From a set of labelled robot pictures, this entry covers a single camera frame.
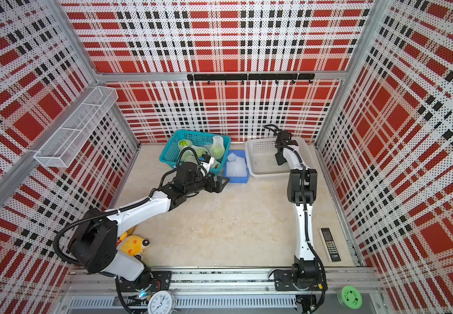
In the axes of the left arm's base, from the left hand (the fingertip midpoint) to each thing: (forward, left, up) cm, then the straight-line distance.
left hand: (224, 176), depth 84 cm
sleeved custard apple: (+30, +25, -10) cm, 41 cm away
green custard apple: (+20, +5, -6) cm, 22 cm away
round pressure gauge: (-44, +20, -13) cm, 50 cm away
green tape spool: (-43, -44, -12) cm, 63 cm away
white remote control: (-24, -46, -17) cm, 54 cm away
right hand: (+23, -37, -13) cm, 46 cm away
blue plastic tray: (+8, -5, -15) cm, 18 cm away
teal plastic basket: (+25, +32, -10) cm, 42 cm away
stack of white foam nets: (+16, -5, -13) cm, 21 cm away
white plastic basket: (+23, -19, -16) cm, 34 cm away
